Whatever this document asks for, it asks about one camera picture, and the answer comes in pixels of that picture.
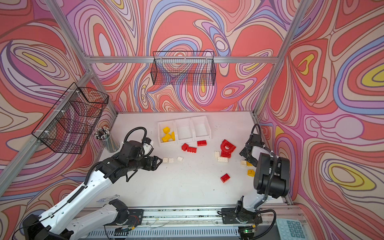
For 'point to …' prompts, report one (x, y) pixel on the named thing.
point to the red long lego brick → (191, 149)
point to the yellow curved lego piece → (173, 136)
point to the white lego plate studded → (170, 160)
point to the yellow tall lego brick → (166, 130)
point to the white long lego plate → (223, 159)
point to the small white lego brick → (179, 158)
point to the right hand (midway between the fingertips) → (249, 159)
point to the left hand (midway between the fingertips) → (158, 159)
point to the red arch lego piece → (224, 143)
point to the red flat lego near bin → (201, 143)
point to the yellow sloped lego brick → (166, 138)
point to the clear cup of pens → (103, 134)
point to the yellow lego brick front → (251, 173)
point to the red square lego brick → (184, 146)
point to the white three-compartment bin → (182, 130)
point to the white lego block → (217, 153)
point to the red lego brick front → (225, 178)
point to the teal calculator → (291, 229)
